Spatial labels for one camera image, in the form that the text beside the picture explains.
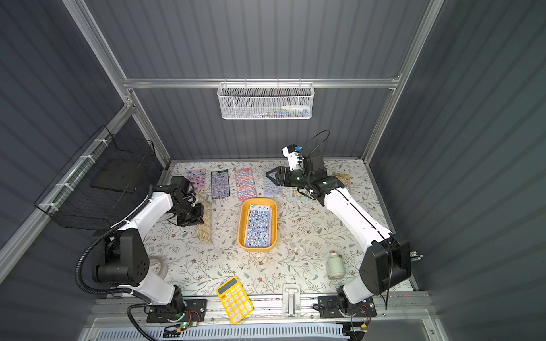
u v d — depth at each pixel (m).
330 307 0.73
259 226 0.93
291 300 0.74
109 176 0.77
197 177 1.12
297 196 1.05
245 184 1.11
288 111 0.92
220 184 1.11
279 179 0.69
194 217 0.78
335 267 0.77
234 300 0.75
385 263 0.42
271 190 1.08
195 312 0.72
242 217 0.96
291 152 0.70
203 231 0.87
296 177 0.68
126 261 0.46
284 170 0.68
